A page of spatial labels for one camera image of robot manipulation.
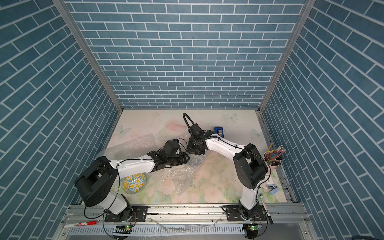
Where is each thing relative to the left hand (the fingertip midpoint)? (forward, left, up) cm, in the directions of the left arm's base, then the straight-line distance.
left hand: (192, 160), depth 86 cm
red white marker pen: (-30, +52, -6) cm, 61 cm away
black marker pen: (-24, -39, -5) cm, 46 cm away
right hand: (+5, +1, +1) cm, 5 cm away
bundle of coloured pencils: (-1, -44, +8) cm, 45 cm away
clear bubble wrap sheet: (-9, +4, -6) cm, 12 cm away
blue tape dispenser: (+24, -16, 0) cm, 29 cm away
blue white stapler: (-15, -45, -4) cm, 47 cm away
